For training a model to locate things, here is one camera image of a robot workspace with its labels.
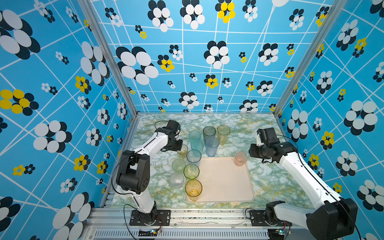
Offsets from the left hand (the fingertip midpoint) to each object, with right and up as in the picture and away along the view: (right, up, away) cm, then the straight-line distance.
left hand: (178, 147), depth 93 cm
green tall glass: (+8, -13, -7) cm, 17 cm away
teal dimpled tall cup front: (+12, +1, +2) cm, 12 cm away
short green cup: (0, -11, 0) cm, 11 cm away
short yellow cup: (+2, -4, +3) cm, 6 cm away
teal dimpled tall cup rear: (+10, +7, +6) cm, 14 cm away
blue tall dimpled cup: (+22, +1, +4) cm, 22 cm away
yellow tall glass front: (+10, -22, -11) cm, 26 cm away
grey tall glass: (+19, +9, +4) cm, 21 cm away
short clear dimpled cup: (0, -18, -7) cm, 20 cm away
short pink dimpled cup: (+39, -7, 0) cm, 40 cm away
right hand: (+43, -1, -11) cm, 44 cm away
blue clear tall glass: (+9, -6, 0) cm, 11 cm away
